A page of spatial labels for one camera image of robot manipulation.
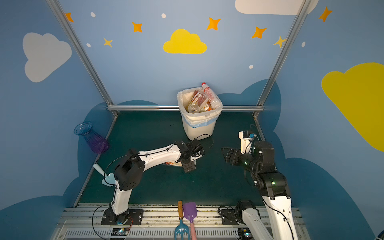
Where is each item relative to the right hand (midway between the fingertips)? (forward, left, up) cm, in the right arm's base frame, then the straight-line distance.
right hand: (229, 147), depth 67 cm
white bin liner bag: (+20, +12, -3) cm, 24 cm away
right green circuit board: (-30, -10, -31) cm, 44 cm away
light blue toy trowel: (-8, +66, -29) cm, 73 cm away
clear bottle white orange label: (+2, +27, -24) cm, 37 cm away
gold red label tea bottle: (+31, +15, +2) cm, 35 cm away
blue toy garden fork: (-30, +20, -28) cm, 45 cm away
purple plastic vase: (+12, +79, -23) cm, 83 cm away
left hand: (+5, +20, -25) cm, 33 cm away
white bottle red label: (+32, +6, +1) cm, 33 cm away
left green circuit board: (-32, +51, -30) cm, 67 cm away
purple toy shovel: (-22, +17, -30) cm, 41 cm away
